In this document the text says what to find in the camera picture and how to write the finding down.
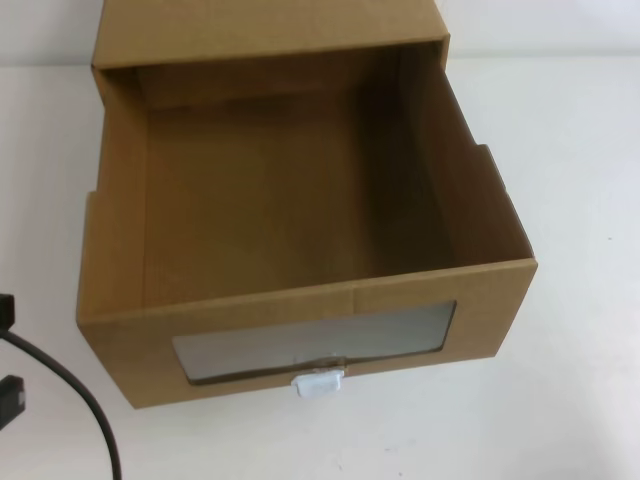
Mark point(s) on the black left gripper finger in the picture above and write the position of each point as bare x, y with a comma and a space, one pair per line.
7, 307
12, 393

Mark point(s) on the cardboard drawer with window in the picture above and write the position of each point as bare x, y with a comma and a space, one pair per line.
263, 216

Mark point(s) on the white drawer handle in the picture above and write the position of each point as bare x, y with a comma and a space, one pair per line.
318, 383

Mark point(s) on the upper cardboard box shell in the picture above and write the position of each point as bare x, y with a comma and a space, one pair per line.
137, 33

